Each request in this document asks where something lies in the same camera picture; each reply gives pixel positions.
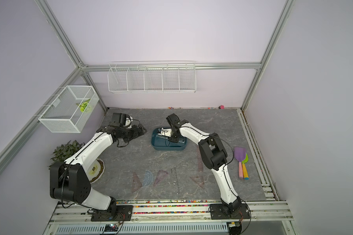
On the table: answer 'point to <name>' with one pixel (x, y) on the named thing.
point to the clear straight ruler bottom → (175, 181)
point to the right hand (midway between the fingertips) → (172, 133)
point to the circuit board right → (234, 228)
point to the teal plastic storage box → (163, 143)
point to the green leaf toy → (83, 105)
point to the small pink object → (222, 106)
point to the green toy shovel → (244, 169)
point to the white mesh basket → (69, 110)
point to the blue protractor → (148, 178)
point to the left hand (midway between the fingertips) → (141, 133)
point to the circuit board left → (111, 227)
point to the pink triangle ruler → (161, 174)
